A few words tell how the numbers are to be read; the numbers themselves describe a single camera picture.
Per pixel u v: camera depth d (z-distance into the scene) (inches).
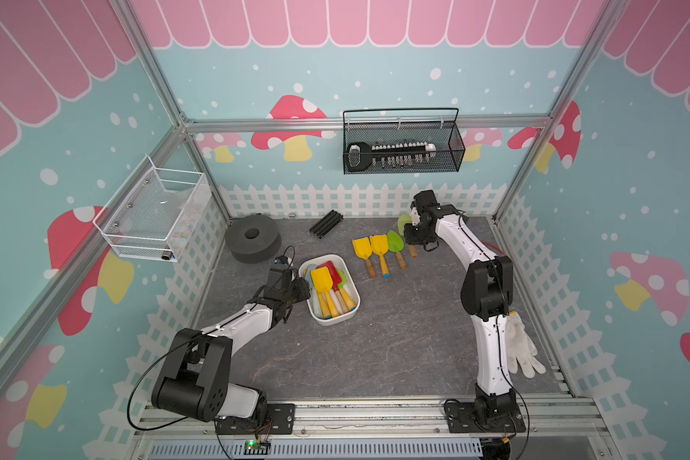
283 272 28.0
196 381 17.0
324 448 28.0
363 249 43.1
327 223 46.0
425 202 32.0
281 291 28.0
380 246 43.3
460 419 29.2
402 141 36.2
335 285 39.2
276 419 29.4
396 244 43.7
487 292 23.4
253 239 41.9
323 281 39.3
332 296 38.2
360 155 35.4
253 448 28.7
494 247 44.1
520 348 33.5
